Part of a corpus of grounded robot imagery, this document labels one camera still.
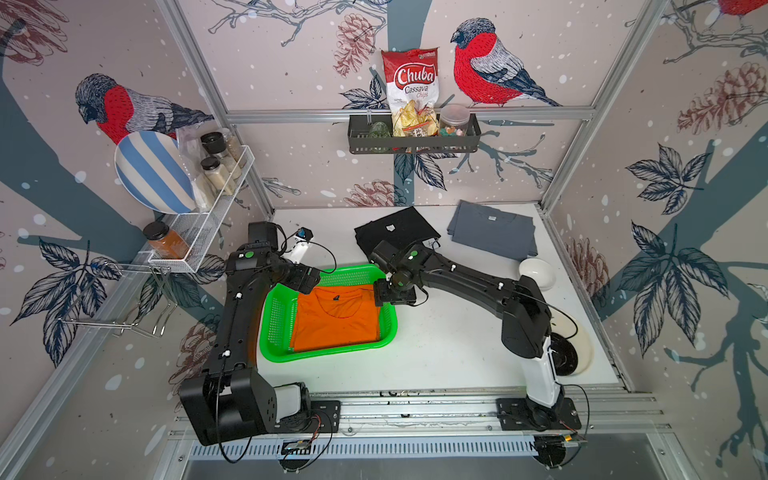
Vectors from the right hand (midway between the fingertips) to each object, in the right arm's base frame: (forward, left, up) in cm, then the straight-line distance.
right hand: (383, 301), depth 84 cm
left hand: (+5, +21, +11) cm, 24 cm away
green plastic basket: (-5, +31, -4) cm, 32 cm away
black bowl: (-12, -49, -5) cm, 51 cm away
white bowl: (+17, -52, -7) cm, 55 cm away
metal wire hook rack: (-14, +49, +27) cm, 57 cm away
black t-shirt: (+37, -4, -10) cm, 38 cm away
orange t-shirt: (-2, +15, -7) cm, 17 cm away
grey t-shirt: (+36, -40, -9) cm, 55 cm away
